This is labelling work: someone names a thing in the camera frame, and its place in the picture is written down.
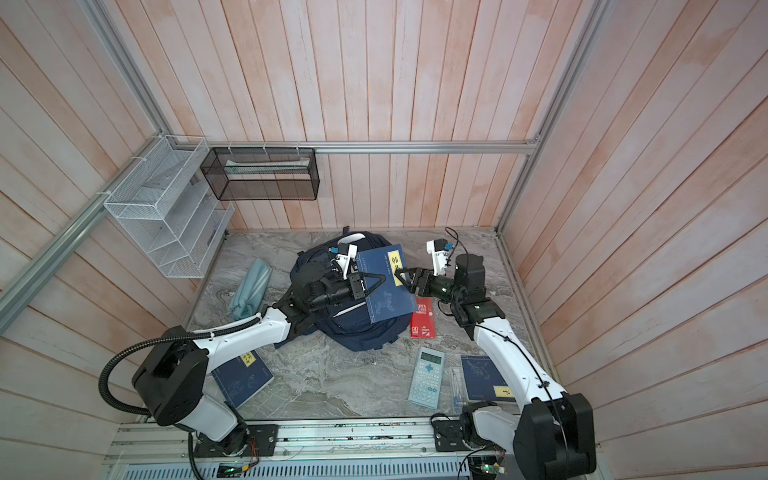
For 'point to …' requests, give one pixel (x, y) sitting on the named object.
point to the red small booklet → (422, 322)
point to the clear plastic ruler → (457, 391)
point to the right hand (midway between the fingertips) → (402, 273)
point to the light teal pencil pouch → (251, 285)
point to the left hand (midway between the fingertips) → (385, 284)
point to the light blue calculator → (427, 376)
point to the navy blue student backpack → (346, 326)
